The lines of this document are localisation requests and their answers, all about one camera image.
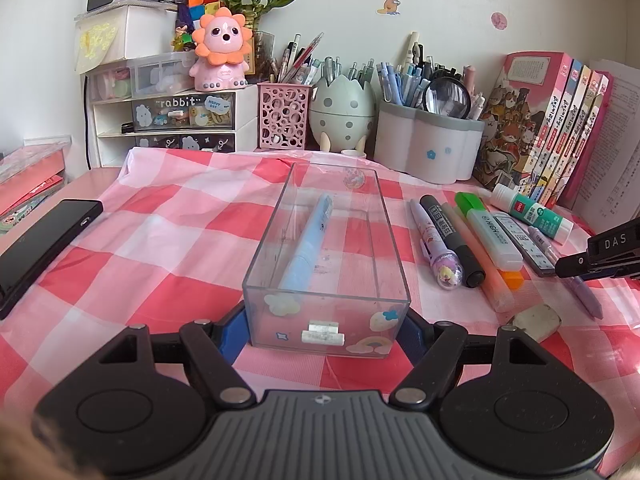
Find pencil lead refill case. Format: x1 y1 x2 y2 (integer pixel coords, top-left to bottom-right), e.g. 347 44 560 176
494 212 555 278

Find white eraser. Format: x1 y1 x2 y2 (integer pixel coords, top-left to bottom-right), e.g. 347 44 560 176
510 304 562 342

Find purple cartoon multicolour pen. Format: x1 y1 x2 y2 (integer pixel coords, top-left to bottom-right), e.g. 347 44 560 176
409 200 463 290

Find green highlighter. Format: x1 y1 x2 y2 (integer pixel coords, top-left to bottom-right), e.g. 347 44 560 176
454 192 523 272

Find black marker pen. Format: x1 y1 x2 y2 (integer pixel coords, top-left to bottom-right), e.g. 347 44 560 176
420 195 486 288

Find orange highlighter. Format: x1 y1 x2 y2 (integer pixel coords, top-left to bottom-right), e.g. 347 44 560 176
442 202 516 314

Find light blue pen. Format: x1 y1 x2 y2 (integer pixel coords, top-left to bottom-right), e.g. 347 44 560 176
278 194 333 292

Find green white glue stick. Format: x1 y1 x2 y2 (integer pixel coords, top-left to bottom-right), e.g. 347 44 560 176
490 184 574 244

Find clear plastic organizer box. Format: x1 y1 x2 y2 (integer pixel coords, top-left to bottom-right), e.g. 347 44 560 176
243 162 411 359

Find open paper document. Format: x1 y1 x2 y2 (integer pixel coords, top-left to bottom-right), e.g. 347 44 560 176
560 60 639 233

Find pink boxed book set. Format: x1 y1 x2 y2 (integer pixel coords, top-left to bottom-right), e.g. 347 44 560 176
473 51 613 207

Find white flower-shaped pen holder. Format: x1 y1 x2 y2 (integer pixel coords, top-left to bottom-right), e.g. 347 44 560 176
374 102 485 184

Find white desktop drawer unit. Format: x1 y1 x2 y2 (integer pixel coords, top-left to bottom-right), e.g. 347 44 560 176
88 84 258 167

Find magnifying glass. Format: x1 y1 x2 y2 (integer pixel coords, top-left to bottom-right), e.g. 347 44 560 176
422 77 471 119

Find black phone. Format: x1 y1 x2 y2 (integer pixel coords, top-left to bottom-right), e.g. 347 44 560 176
0 200 103 320

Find pink perforated pen holder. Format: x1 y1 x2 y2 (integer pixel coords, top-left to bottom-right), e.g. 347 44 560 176
258 82 311 150

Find green egg pen holder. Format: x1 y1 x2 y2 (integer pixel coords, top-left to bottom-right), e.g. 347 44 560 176
309 75 376 153

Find clear storage drawers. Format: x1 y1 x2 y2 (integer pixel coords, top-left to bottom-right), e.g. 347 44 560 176
88 52 195 102

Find pink lion toy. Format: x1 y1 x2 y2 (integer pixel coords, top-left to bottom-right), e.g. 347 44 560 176
189 6 253 92

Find white box with note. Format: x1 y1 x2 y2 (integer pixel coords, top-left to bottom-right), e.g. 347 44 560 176
74 2 177 75

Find rubik's cube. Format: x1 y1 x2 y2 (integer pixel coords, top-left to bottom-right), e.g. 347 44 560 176
186 0 220 22

